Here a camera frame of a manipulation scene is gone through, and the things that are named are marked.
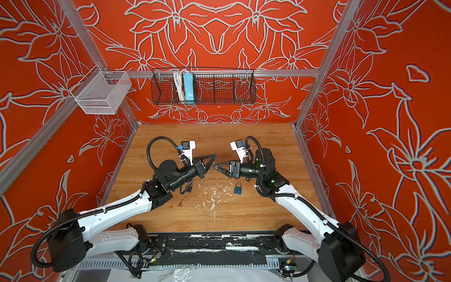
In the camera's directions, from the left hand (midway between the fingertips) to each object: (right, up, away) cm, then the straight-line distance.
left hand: (215, 155), depth 66 cm
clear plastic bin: (-63, +32, +26) cm, 75 cm away
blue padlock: (+11, -20, +23) cm, 32 cm away
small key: (-19, -26, +19) cm, 37 cm away
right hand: (0, -5, 0) cm, 5 cm away
